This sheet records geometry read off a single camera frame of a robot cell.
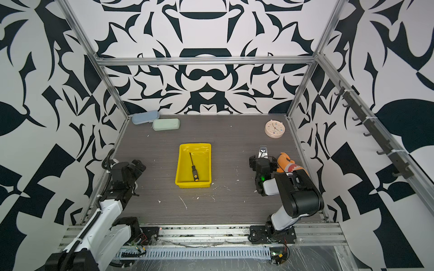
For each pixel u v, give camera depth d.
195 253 0.71
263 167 0.72
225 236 0.76
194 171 0.93
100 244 0.48
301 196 0.46
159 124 1.12
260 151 0.83
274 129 1.11
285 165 0.87
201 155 1.01
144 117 1.16
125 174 0.65
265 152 0.81
